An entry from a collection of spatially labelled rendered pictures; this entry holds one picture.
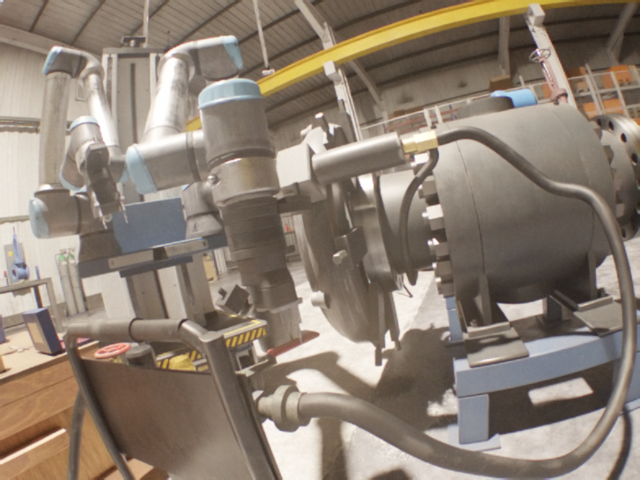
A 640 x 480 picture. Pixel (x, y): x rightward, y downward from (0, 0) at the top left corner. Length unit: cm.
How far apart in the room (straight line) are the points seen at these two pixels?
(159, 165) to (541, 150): 85
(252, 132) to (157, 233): 108
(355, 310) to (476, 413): 41
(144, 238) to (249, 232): 107
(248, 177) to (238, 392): 24
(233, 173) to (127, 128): 130
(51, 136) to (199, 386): 108
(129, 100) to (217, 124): 134
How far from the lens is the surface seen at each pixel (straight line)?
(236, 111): 41
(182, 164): 53
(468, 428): 88
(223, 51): 103
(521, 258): 88
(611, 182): 95
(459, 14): 947
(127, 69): 183
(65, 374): 90
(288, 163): 72
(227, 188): 39
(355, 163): 68
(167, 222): 145
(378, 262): 90
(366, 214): 88
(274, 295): 38
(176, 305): 152
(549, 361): 83
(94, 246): 125
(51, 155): 127
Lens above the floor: 62
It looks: 1 degrees down
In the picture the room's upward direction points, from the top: 12 degrees counter-clockwise
